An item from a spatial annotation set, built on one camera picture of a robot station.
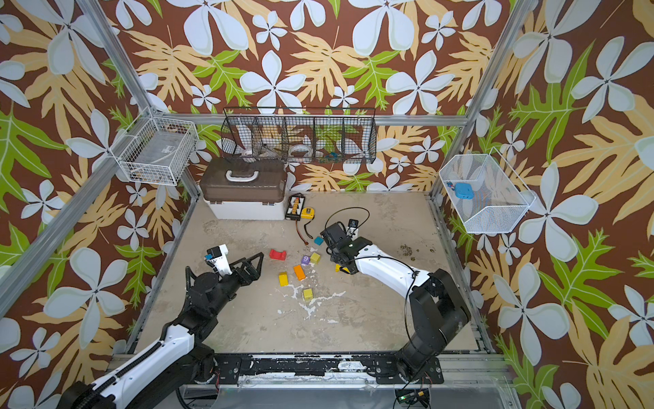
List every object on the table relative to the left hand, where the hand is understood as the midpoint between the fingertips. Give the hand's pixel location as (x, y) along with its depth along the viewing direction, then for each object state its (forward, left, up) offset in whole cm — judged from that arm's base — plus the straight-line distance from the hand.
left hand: (253, 254), depth 79 cm
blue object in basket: (+20, -71, +9) cm, 74 cm away
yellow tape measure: (+30, -15, -16) cm, 38 cm away
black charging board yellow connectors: (+35, -9, -17) cm, 40 cm away
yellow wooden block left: (-1, -8, -16) cm, 18 cm away
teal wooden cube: (+17, -20, -18) cm, 32 cm away
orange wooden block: (+2, -13, -17) cm, 21 cm away
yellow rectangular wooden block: (-6, -26, +2) cm, 27 cm away
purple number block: (+7, -15, -17) cm, 24 cm away
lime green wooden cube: (+7, -19, -15) cm, 25 cm away
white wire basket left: (+32, +36, +16) cm, 51 cm away
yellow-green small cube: (-7, -17, -15) cm, 24 cm away
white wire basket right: (+18, -76, +10) cm, 79 cm away
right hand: (+6, -29, -8) cm, 30 cm away
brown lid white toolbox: (+27, +8, +3) cm, 28 cm away
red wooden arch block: (+9, -3, -15) cm, 18 cm away
